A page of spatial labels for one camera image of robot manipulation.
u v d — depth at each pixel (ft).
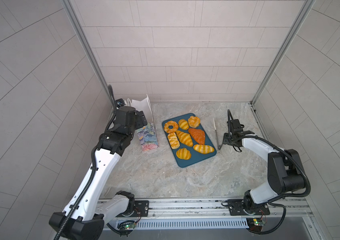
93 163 1.33
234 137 2.21
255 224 2.23
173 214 2.32
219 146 2.99
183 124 3.25
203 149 2.91
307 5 2.32
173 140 2.98
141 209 2.33
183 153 2.80
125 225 2.20
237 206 2.36
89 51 2.84
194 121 3.27
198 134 3.08
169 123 3.33
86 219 1.15
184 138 2.99
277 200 1.70
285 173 1.45
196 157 2.85
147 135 2.72
